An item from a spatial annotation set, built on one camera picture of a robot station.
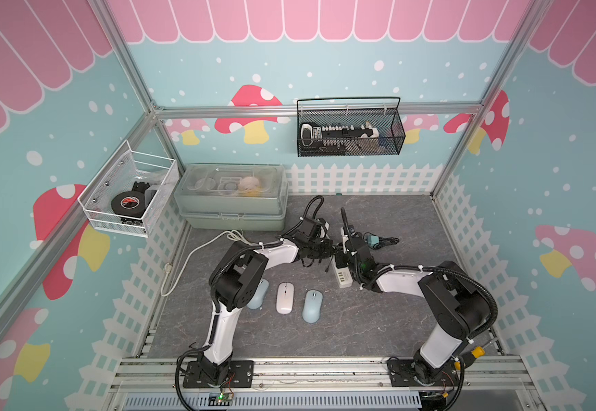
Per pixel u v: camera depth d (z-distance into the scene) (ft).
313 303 2.79
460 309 1.55
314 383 2.41
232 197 3.32
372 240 3.37
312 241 2.69
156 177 2.55
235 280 1.79
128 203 2.33
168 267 3.26
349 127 3.00
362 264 2.39
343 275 3.01
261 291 2.93
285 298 2.86
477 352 2.53
